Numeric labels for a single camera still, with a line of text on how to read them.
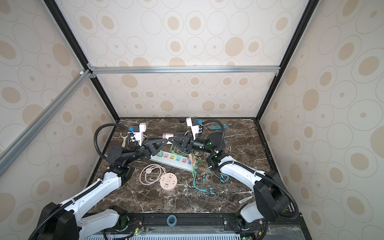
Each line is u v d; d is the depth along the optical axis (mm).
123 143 1039
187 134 635
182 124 1070
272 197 426
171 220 746
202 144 614
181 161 924
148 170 897
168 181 852
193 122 592
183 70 923
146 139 635
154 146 613
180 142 652
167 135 605
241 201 796
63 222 386
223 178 875
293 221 753
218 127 1133
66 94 736
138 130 580
